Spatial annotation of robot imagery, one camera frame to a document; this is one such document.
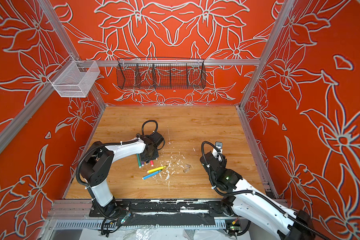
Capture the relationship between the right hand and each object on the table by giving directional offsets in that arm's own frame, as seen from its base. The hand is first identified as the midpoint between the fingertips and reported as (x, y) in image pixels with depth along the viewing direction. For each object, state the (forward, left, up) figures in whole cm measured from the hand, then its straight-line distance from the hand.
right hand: (211, 152), depth 79 cm
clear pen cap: (-2, +13, -12) cm, 18 cm away
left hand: (+4, +34, -12) cm, 36 cm away
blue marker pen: (-8, +34, -12) cm, 37 cm away
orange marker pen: (-5, +35, -1) cm, 36 cm away
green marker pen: (+1, +42, -12) cm, 44 cm away
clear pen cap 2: (-5, +14, -12) cm, 19 cm away
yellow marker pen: (-4, +31, -12) cm, 34 cm away
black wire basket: (+51, +29, +17) cm, 61 cm away
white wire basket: (+43, +83, +20) cm, 96 cm away
